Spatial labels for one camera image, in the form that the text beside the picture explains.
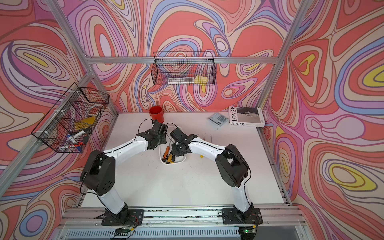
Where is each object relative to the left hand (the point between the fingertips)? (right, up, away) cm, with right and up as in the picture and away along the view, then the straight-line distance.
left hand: (162, 137), depth 94 cm
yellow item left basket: (-33, +9, -23) cm, 41 cm away
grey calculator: (+39, +13, +20) cm, 46 cm away
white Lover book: (+60, +15, +19) cm, 65 cm away
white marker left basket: (-40, +2, -21) cm, 45 cm away
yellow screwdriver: (+25, -12, +1) cm, 28 cm away
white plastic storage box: (+6, -13, -4) cm, 15 cm away
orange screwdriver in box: (+3, -9, -1) cm, 10 cm away
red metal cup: (-7, +17, +14) cm, 23 cm away
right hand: (+10, -10, -2) cm, 14 cm away
